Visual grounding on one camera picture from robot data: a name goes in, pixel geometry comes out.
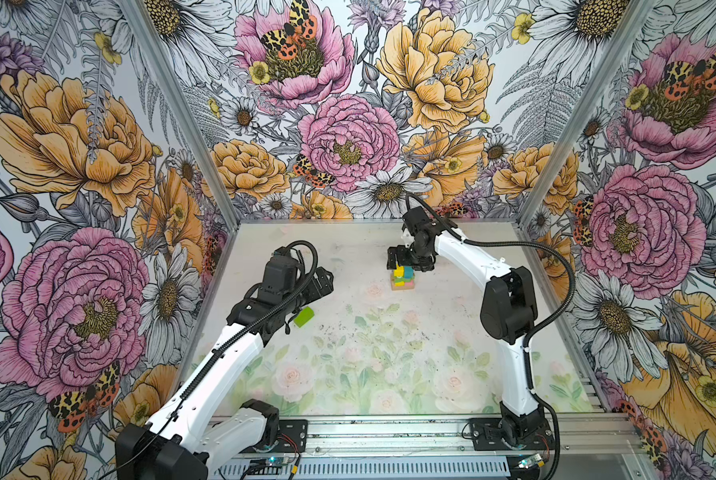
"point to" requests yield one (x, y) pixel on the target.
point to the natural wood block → (402, 288)
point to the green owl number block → (396, 279)
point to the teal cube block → (408, 272)
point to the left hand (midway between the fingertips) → (319, 291)
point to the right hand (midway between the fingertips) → (403, 273)
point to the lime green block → (304, 317)
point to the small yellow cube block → (399, 271)
